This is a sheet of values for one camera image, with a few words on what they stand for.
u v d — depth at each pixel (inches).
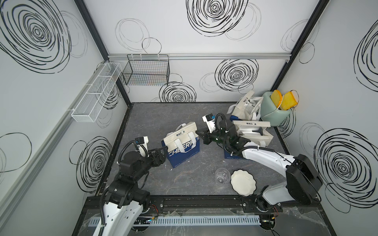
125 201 18.3
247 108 36.8
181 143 29.2
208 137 27.7
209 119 27.3
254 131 33.3
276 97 37.7
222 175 32.5
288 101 37.9
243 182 31.5
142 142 24.2
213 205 29.9
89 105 28.5
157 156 24.0
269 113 38.6
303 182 16.6
